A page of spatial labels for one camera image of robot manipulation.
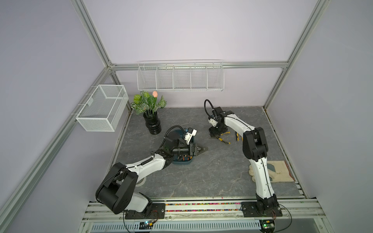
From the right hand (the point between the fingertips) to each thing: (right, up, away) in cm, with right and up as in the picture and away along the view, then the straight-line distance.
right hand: (215, 132), depth 104 cm
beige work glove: (+37, -23, -19) cm, 48 cm away
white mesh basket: (-69, +13, -23) cm, 74 cm away
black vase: (-44, +7, -6) cm, 45 cm away
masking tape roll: (-46, -28, -21) cm, 57 cm away
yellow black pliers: (+3, -5, -2) cm, 6 cm away
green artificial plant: (-44, +19, -15) cm, 50 cm away
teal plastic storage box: (-23, -17, -13) cm, 31 cm away
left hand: (-10, -8, -28) cm, 31 cm away
